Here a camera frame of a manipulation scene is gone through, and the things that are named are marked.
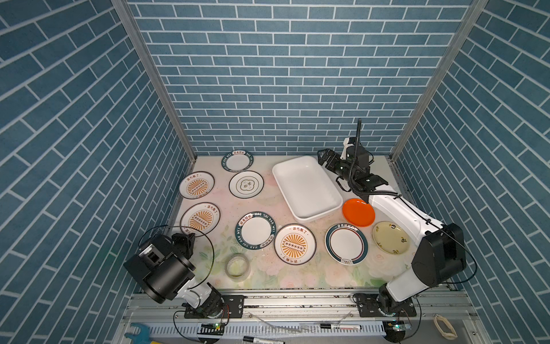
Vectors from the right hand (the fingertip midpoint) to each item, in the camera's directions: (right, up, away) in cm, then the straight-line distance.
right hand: (322, 153), depth 83 cm
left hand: (-54, -32, +7) cm, 63 cm away
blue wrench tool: (-60, -60, -16) cm, 86 cm away
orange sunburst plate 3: (-10, -38, +6) cm, 39 cm away
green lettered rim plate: (-28, -33, +9) cm, 44 cm away
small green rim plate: (-42, -1, +37) cm, 56 cm away
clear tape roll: (-34, -45, 0) cm, 56 cm away
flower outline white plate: (-35, -14, +25) cm, 45 cm away
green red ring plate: (+12, -39, +10) cm, 42 cm away
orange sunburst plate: (-60, -14, +25) cm, 67 cm away
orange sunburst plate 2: (-53, -28, +13) cm, 62 cm away
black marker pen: (-22, -62, -15) cm, 67 cm away
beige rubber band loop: (+37, -60, -16) cm, 72 cm away
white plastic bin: (-4, -16, +22) cm, 27 cm away
